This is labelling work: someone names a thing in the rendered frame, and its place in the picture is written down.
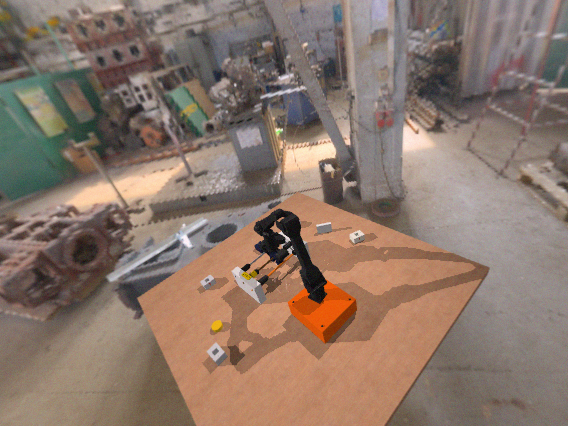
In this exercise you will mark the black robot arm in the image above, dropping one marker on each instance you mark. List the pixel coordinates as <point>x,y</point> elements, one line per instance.
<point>312,277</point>

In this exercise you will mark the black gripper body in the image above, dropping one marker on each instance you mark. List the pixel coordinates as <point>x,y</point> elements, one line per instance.
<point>272,246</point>

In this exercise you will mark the yellow short cylinder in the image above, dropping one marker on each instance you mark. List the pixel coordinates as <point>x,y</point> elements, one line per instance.
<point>217,326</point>

